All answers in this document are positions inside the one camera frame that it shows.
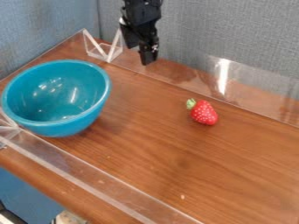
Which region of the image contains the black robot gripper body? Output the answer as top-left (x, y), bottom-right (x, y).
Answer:
top-left (119, 0), bottom-right (165, 30)

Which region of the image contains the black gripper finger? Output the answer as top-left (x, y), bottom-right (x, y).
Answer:
top-left (138, 21), bottom-right (159, 66)
top-left (121, 24), bottom-right (141, 49)

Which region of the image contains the blue plastic bowl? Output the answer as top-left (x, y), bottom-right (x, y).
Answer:
top-left (2, 59), bottom-right (113, 137)

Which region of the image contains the red toy strawberry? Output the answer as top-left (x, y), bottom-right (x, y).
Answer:
top-left (186, 99), bottom-right (219, 125)

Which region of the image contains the clear acrylic back barrier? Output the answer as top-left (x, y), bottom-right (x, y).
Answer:
top-left (82, 31), bottom-right (299, 128)

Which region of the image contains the clear acrylic barrier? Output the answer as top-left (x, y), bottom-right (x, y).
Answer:
top-left (0, 107), bottom-right (203, 224)
top-left (82, 31), bottom-right (299, 128)

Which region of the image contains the clear acrylic front barrier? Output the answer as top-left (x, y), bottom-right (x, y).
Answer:
top-left (0, 107), bottom-right (203, 224)

